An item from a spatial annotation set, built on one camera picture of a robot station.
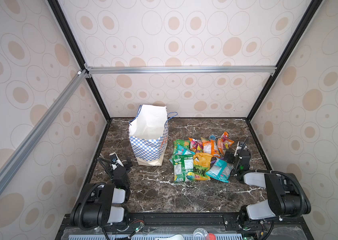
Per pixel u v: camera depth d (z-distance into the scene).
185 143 0.99
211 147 0.97
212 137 1.07
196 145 0.98
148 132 1.10
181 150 0.94
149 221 0.75
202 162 0.90
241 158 0.70
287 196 0.45
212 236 0.67
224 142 0.98
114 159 0.72
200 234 0.70
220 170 0.87
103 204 0.44
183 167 0.87
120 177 0.65
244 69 0.92
